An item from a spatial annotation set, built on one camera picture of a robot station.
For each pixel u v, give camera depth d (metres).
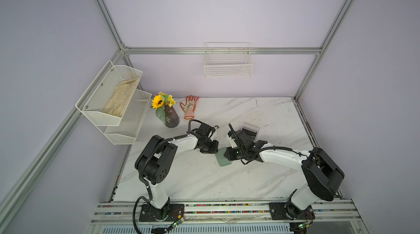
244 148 0.68
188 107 1.11
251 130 0.96
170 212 0.73
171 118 0.99
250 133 0.96
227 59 0.95
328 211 0.75
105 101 0.77
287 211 0.65
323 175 0.45
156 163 0.48
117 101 0.78
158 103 0.86
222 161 0.88
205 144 0.80
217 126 1.06
